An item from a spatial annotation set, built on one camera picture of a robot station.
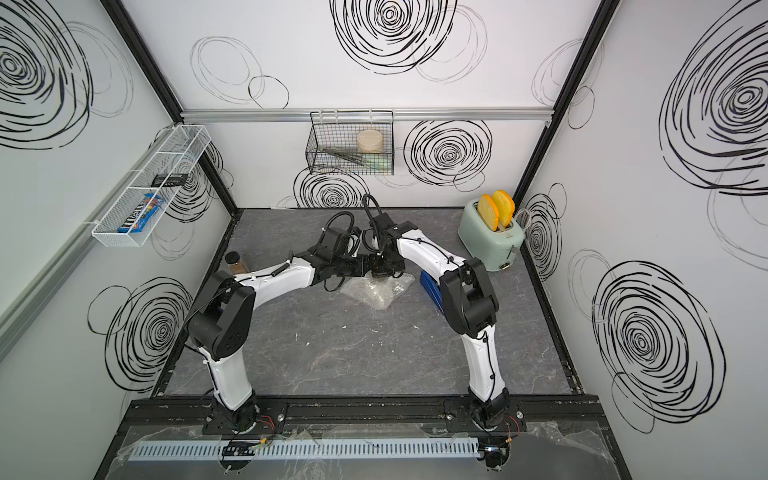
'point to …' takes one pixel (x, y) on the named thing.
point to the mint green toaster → (496, 250)
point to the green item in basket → (377, 161)
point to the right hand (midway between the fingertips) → (381, 272)
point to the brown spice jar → (236, 266)
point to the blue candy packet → (154, 205)
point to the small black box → (174, 179)
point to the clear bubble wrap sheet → (376, 290)
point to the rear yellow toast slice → (505, 207)
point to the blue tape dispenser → (431, 286)
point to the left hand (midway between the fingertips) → (373, 266)
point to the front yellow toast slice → (488, 211)
